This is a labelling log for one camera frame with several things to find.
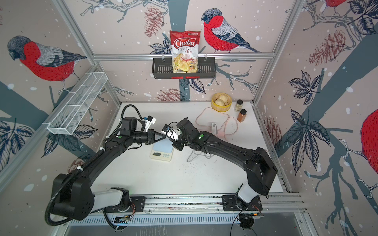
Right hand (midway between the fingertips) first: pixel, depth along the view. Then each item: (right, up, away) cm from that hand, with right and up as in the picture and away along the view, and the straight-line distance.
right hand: (171, 137), depth 79 cm
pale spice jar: (+47, +19, +31) cm, 60 cm away
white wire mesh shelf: (-51, +10, -8) cm, 52 cm away
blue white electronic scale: (-7, -10, +12) cm, 17 cm away
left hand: (-2, +2, -3) cm, 4 cm away
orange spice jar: (+47, +12, +24) cm, 55 cm away
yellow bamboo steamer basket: (+39, +19, +34) cm, 55 cm away
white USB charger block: (+26, +3, +15) cm, 30 cm away
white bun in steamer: (+36, +25, +38) cm, 58 cm away
